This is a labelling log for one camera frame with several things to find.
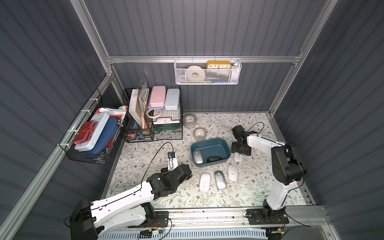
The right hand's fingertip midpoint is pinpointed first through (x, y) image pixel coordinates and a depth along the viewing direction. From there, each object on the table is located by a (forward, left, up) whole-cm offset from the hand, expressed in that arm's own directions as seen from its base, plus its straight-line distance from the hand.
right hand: (243, 154), depth 96 cm
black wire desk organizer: (+17, +58, +20) cm, 63 cm away
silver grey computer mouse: (-17, +16, 0) cm, 24 cm away
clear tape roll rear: (+30, +36, -1) cm, 47 cm away
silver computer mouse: (-2, +29, +1) cm, 30 cm away
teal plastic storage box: (+6, +19, -1) cm, 19 cm away
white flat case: (-1, +74, +35) cm, 82 cm away
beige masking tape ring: (+15, +56, +19) cm, 61 cm away
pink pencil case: (+29, +55, +24) cm, 67 cm away
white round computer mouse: (-13, +9, +1) cm, 16 cm away
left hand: (-15, +38, +12) cm, 43 cm away
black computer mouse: (-5, +20, +3) cm, 20 cm away
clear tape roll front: (+17, +28, -1) cm, 33 cm away
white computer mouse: (-19, +25, +2) cm, 31 cm away
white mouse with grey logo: (-2, +3, +1) cm, 4 cm away
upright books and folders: (+20, +65, +27) cm, 73 cm away
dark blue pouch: (-7, +71, +31) cm, 78 cm away
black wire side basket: (+11, +83, +33) cm, 90 cm away
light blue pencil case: (+29, +46, +22) cm, 59 cm away
